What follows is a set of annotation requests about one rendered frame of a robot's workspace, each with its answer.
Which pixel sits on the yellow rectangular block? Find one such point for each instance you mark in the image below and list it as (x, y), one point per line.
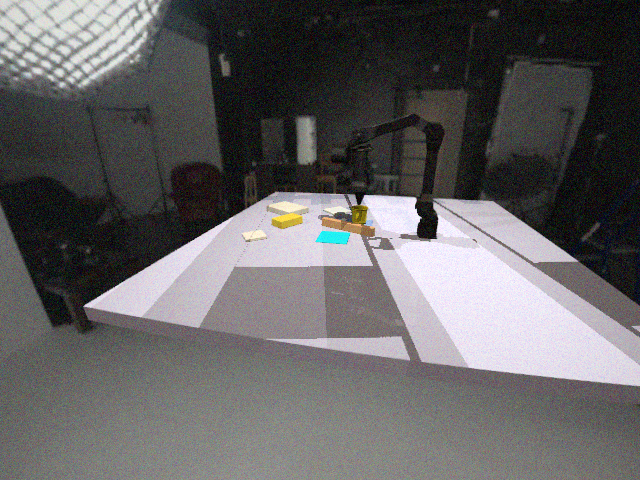
(287, 220)

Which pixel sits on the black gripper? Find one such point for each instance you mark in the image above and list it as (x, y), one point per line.
(359, 186)

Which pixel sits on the tan flat bar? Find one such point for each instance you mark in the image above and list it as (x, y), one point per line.
(349, 226)

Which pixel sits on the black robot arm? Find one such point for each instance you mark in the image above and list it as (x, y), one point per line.
(427, 227)

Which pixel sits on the olive-yellow cup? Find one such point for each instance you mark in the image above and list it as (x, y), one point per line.
(359, 214)

